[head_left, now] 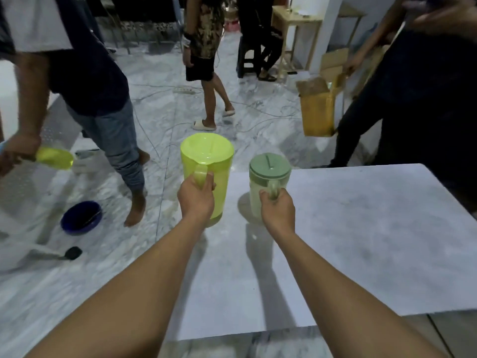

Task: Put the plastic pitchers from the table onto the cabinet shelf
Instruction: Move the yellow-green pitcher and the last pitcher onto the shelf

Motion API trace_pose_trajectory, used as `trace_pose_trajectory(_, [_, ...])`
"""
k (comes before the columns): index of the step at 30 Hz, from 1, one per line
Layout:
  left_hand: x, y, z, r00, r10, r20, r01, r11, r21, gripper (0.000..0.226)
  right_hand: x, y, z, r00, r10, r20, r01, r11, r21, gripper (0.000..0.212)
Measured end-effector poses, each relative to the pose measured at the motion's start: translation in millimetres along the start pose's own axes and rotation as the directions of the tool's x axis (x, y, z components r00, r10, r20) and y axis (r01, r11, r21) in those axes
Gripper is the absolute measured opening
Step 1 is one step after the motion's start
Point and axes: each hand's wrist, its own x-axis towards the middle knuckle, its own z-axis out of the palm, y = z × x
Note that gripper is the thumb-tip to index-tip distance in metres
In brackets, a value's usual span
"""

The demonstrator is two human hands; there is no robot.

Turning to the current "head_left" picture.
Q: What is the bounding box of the brown cardboard box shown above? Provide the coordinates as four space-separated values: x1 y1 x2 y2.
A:
296 47 351 138

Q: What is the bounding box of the person's left forearm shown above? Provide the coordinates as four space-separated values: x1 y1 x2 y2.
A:
24 215 209 358

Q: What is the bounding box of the blue plastic bowl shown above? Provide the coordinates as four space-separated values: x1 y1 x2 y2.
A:
60 200 103 236

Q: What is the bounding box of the lime plastic container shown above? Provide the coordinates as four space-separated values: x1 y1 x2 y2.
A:
35 146 75 171

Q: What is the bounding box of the black plastic stool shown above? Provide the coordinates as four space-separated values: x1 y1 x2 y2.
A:
237 35 261 79

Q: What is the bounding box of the white perforated plastic panel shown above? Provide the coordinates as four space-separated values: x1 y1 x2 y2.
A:
0 96 99 274

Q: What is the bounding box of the small wooden side table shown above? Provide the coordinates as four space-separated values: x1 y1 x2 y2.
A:
337 1 368 38
271 5 324 77

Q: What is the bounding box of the person's left hand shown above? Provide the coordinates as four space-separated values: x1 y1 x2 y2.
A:
177 171 217 228

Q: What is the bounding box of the lime green pitcher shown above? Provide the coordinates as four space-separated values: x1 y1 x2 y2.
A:
180 132 236 228

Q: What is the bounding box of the green lid jug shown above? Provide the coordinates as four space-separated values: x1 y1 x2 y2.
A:
248 152 292 222

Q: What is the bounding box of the black head white brush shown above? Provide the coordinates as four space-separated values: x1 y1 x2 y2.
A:
22 242 83 262

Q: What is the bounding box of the person's right hand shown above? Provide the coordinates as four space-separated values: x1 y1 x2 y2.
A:
259 188 297 242

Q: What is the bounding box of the person's right forearm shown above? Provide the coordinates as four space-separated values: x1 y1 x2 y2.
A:
275 229 448 358

